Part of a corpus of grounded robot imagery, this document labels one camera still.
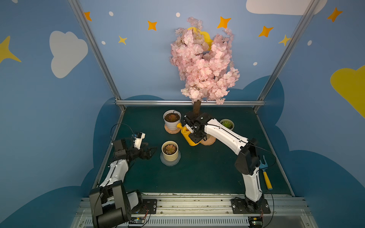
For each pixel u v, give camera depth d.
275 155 0.99
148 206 0.74
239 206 0.75
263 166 0.89
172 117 1.03
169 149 0.88
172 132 1.05
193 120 0.67
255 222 0.72
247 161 0.50
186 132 0.87
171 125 1.00
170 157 0.88
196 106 1.03
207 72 0.62
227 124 1.01
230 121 1.02
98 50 0.85
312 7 0.69
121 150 0.68
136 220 0.72
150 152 0.75
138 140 0.75
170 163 0.90
